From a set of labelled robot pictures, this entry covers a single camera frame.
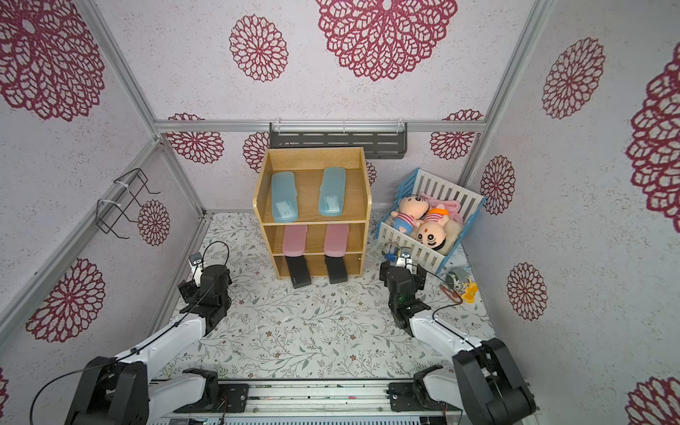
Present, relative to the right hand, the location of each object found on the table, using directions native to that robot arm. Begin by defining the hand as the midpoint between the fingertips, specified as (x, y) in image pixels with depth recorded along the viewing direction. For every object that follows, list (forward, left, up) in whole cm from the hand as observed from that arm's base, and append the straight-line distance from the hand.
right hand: (408, 266), depth 88 cm
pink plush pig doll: (+26, -5, +1) cm, 27 cm away
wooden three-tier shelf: (+9, +30, +21) cm, 38 cm away
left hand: (-6, +67, +2) cm, 67 cm away
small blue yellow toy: (+11, +2, -9) cm, 14 cm away
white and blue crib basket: (+28, -25, +1) cm, 37 cm away
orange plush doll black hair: (+13, -10, +1) cm, 17 cm away
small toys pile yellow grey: (-3, -22, -9) cm, 23 cm away
